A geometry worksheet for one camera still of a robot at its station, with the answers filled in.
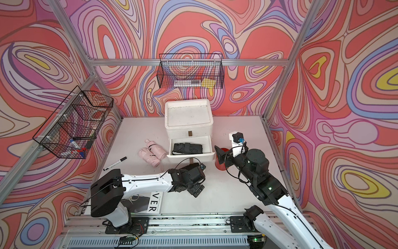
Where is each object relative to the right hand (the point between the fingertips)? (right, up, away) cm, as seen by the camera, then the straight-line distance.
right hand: (224, 147), depth 67 cm
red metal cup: (+3, -15, +26) cm, 30 cm away
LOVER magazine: (-35, -30, +10) cm, 47 cm away
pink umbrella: (-39, -4, +32) cm, 51 cm away
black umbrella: (-18, -3, +21) cm, 28 cm away
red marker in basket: (-61, -1, -3) cm, 61 cm away
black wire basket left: (-74, +7, +8) cm, 75 cm away
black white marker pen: (-61, -11, +29) cm, 68 cm away
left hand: (-12, -22, +16) cm, 30 cm away
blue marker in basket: (-72, +2, +6) cm, 72 cm away
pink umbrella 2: (-45, -8, +29) cm, 54 cm away
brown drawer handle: (-16, +6, +19) cm, 26 cm away
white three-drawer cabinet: (-17, +13, +20) cm, 29 cm away
